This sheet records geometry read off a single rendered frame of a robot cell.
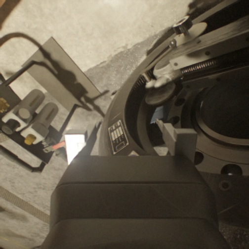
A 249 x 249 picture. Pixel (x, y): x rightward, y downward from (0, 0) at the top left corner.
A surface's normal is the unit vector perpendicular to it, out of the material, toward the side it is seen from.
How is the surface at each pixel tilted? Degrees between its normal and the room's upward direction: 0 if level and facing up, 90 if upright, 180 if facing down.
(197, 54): 24
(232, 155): 90
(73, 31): 0
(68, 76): 0
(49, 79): 0
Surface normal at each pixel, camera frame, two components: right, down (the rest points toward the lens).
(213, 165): -0.58, -0.65
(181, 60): -0.44, 0.75
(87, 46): -0.12, 0.65
